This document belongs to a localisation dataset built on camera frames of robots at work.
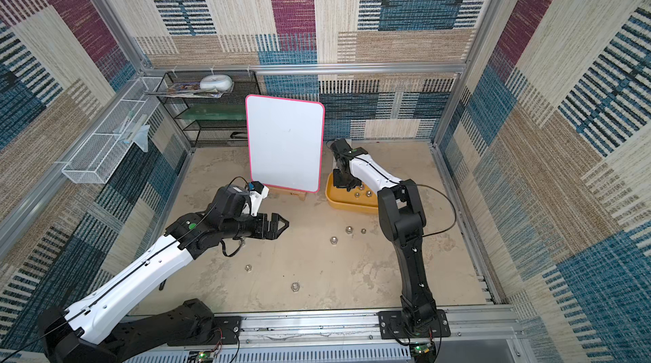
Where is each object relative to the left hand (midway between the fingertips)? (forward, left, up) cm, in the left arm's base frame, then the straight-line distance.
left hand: (277, 221), depth 74 cm
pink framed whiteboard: (+28, 0, +4) cm, 29 cm away
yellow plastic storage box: (+20, -27, -19) cm, 39 cm away
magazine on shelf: (+45, +34, +15) cm, 58 cm away
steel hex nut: (+21, -31, -18) cm, 42 cm away
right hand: (+25, -21, -14) cm, 35 cm away
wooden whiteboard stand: (+19, -5, -14) cm, 24 cm away
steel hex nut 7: (-13, -4, -20) cm, 24 cm away
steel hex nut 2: (+21, -26, -18) cm, 38 cm away
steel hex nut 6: (+3, -17, -20) cm, 26 cm away
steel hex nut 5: (+6, -27, -20) cm, 34 cm away
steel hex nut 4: (+7, -22, -20) cm, 30 cm away
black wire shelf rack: (+52, +33, +3) cm, 62 cm away
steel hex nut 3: (+17, -27, -7) cm, 33 cm away
